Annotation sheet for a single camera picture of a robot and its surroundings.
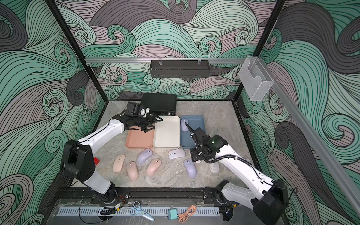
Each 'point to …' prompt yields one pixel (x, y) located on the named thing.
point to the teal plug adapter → (172, 213)
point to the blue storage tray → (195, 121)
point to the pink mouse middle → (132, 171)
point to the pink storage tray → (137, 138)
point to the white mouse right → (214, 167)
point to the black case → (162, 104)
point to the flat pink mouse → (119, 162)
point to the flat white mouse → (176, 153)
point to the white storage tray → (167, 133)
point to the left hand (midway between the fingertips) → (159, 121)
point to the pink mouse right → (153, 166)
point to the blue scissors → (137, 210)
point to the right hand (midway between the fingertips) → (195, 156)
